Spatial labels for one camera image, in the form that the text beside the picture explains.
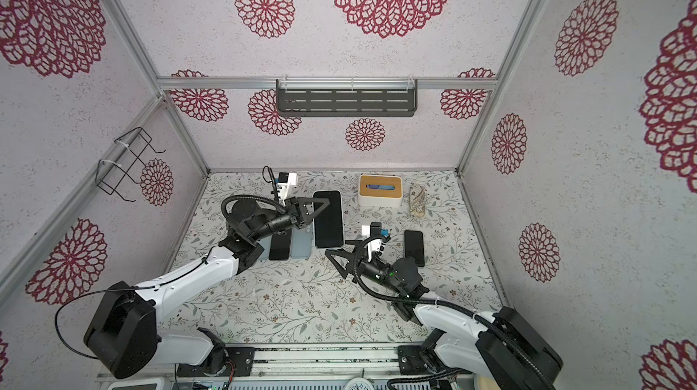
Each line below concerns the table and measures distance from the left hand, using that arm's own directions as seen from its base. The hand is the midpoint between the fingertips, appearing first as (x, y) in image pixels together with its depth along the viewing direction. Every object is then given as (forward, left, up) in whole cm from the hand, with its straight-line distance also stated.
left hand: (330, 205), depth 67 cm
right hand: (-9, 0, -7) cm, 11 cm away
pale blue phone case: (+9, +13, -34) cm, 38 cm away
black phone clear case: (+7, -28, -34) cm, 45 cm away
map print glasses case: (+24, -31, -31) cm, 50 cm away
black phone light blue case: (-4, 0, -2) cm, 5 cm away
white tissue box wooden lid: (+32, -17, -30) cm, 47 cm away
